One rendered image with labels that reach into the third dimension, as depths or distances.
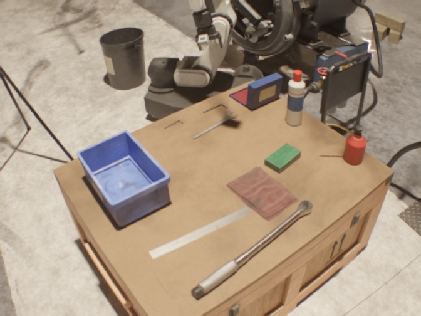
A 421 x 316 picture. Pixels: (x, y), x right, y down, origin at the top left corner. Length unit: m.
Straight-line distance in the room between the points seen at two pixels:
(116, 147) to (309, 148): 0.69
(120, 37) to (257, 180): 1.89
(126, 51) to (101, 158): 1.38
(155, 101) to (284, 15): 0.90
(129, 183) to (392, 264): 1.16
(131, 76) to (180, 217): 1.68
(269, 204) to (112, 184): 0.53
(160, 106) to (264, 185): 1.17
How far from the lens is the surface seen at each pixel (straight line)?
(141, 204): 1.22
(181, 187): 1.34
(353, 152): 1.44
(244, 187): 1.32
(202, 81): 2.29
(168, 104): 2.30
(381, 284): 1.76
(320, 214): 1.28
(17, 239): 2.03
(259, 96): 1.66
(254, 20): 2.52
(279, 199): 1.27
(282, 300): 1.46
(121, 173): 1.43
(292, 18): 2.35
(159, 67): 2.36
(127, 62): 2.74
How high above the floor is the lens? 1.41
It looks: 42 degrees down
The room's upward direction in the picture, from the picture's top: 4 degrees counter-clockwise
